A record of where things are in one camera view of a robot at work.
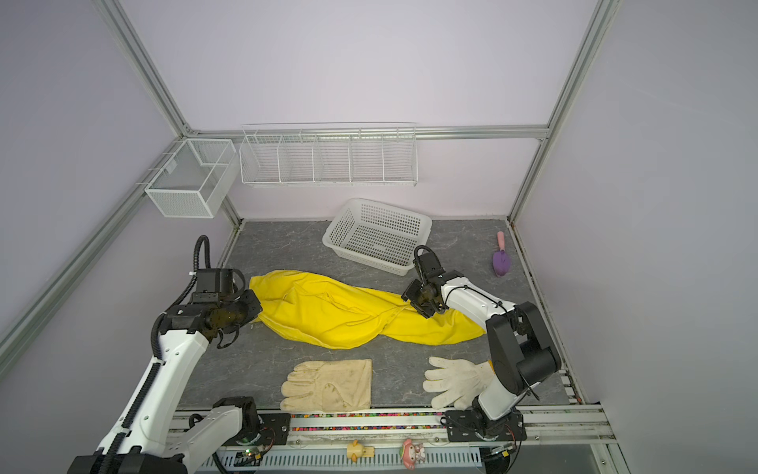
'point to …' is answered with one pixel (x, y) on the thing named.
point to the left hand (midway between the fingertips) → (258, 308)
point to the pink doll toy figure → (411, 453)
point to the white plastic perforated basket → (378, 235)
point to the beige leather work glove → (328, 385)
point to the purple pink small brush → (501, 262)
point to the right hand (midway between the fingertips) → (406, 299)
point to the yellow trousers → (336, 315)
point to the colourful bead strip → (367, 428)
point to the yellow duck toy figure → (355, 450)
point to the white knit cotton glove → (460, 380)
